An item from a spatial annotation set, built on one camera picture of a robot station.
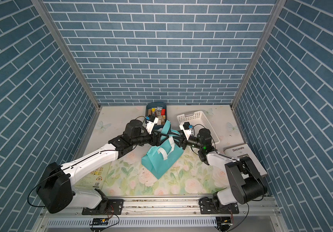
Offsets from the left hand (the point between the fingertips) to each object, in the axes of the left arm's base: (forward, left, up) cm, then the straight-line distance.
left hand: (168, 136), depth 76 cm
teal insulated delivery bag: (-9, +4, -7) cm, 12 cm away
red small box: (+36, +5, -20) cm, 42 cm away
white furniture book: (+1, -43, -18) cm, 47 cm away
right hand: (+3, -3, -4) cm, 5 cm away
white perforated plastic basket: (+28, -23, -21) cm, 42 cm away
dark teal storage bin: (+42, +11, -17) cm, 47 cm away
